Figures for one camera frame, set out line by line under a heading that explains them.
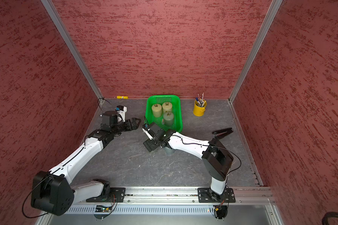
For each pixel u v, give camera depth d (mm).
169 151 895
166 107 1035
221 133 976
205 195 739
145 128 757
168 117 977
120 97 1225
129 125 725
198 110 1067
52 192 392
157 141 635
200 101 969
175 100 1102
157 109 1031
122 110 739
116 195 744
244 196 760
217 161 454
